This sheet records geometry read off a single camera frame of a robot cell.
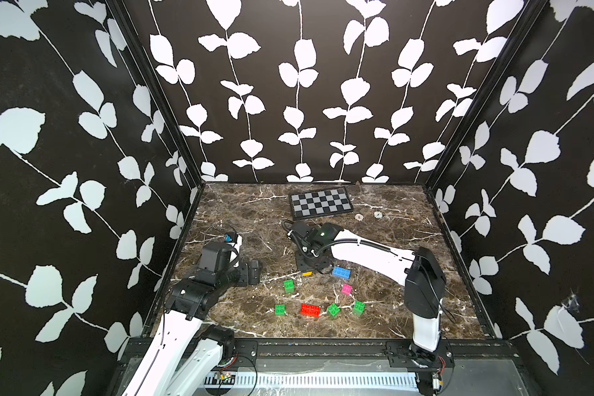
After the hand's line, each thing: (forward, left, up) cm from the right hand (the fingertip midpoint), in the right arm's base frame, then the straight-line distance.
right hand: (299, 265), depth 82 cm
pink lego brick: (-4, -17, -10) cm, 20 cm away
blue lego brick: (+2, -16, -10) cm, 18 cm away
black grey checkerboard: (+35, -8, -8) cm, 37 cm away
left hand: (-3, +15, +8) cm, 17 cm away
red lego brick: (-12, -4, -10) cm, 16 cm away
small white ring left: (+29, -26, -11) cm, 40 cm away
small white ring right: (+31, -35, -12) cm, 48 cm away
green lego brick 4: (-12, -20, -8) cm, 24 cm away
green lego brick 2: (-12, +6, -9) cm, 16 cm away
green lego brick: (-5, +4, -7) cm, 9 cm away
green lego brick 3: (-12, -12, -8) cm, 18 cm away
